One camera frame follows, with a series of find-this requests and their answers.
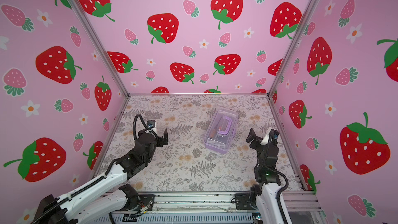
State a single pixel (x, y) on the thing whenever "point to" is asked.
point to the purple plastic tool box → (221, 126)
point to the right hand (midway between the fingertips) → (258, 131)
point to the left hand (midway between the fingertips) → (157, 128)
